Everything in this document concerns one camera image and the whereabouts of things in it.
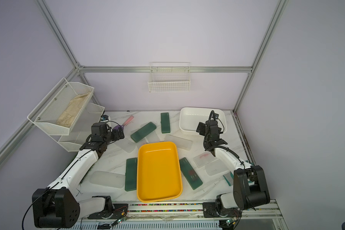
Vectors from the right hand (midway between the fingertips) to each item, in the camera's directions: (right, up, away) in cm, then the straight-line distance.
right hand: (207, 127), depth 90 cm
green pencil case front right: (-11, -30, -6) cm, 32 cm away
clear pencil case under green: (-36, -7, +15) cm, 39 cm away
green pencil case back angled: (-45, -4, +14) cm, 47 cm away
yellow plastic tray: (-31, -30, -4) cm, 43 cm away
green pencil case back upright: (-29, +2, +21) cm, 36 cm away
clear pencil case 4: (-56, -13, +9) cm, 58 cm away
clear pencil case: (-17, -12, +10) cm, 23 cm away
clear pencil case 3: (+6, -28, +3) cm, 28 cm away
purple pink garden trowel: (-63, 0, +21) cm, 66 cm away
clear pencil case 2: (-63, -33, -2) cm, 71 cm away
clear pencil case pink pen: (-2, -21, +2) cm, 21 cm away
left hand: (-57, -3, -5) cm, 58 cm away
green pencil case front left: (-48, -29, -4) cm, 56 cm away
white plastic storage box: (-9, +8, +27) cm, 29 cm away
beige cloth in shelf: (-79, +6, -13) cm, 81 cm away
